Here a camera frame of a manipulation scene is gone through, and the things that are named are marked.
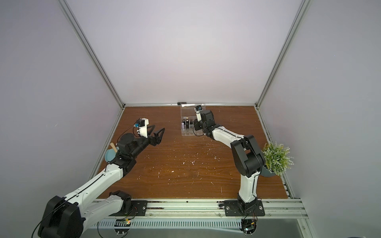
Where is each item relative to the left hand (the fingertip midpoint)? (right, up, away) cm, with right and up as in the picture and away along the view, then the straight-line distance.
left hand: (160, 127), depth 76 cm
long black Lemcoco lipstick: (+13, +1, +25) cm, 28 cm away
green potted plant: (+60, -16, -4) cm, 62 cm away
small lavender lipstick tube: (+10, -1, +24) cm, 26 cm away
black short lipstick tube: (+16, 0, +25) cm, 30 cm away
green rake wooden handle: (-37, -13, +20) cm, 44 cm away
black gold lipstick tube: (+11, +2, +24) cm, 26 cm away
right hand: (+20, +6, +19) cm, 28 cm away
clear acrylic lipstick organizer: (+13, +6, +26) cm, 30 cm away
